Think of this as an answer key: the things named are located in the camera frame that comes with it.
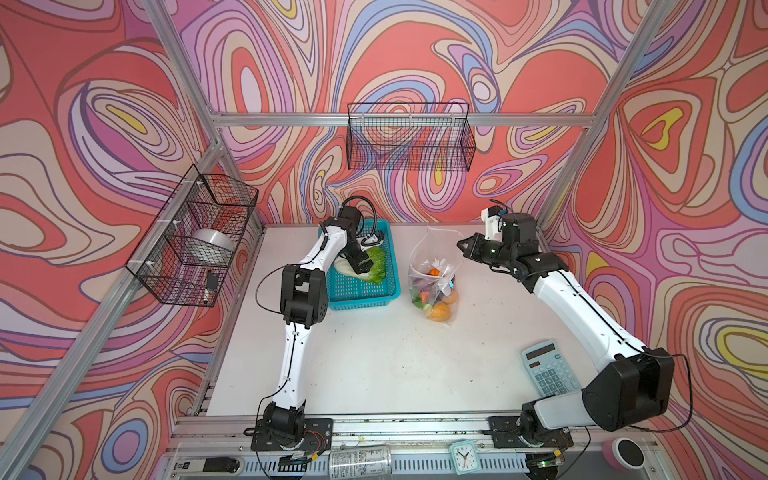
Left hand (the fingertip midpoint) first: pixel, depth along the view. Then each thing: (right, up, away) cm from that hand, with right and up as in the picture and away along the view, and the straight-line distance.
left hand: (361, 255), depth 105 cm
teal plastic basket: (-4, -13, -4) cm, 14 cm away
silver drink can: (+4, -46, -40) cm, 61 cm away
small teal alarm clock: (+28, -47, -36) cm, 66 cm away
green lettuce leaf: (+6, -7, -4) cm, 9 cm away
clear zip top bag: (+22, -8, -24) cm, 33 cm away
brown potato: (+25, -18, -16) cm, 35 cm away
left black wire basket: (-41, 0, -32) cm, 52 cm away
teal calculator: (+55, -32, -23) cm, 68 cm away
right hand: (+29, +2, -25) cm, 38 cm away
